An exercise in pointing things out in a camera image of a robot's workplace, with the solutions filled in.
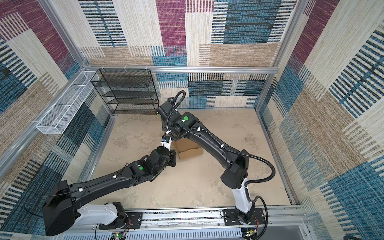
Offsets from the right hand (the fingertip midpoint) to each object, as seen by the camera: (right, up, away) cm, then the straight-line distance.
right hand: (170, 123), depth 77 cm
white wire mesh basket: (-53, +1, -7) cm, 53 cm away
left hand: (+3, -14, +3) cm, 14 cm away
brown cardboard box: (+6, -16, +22) cm, 28 cm away
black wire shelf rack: (-37, +23, +34) cm, 56 cm away
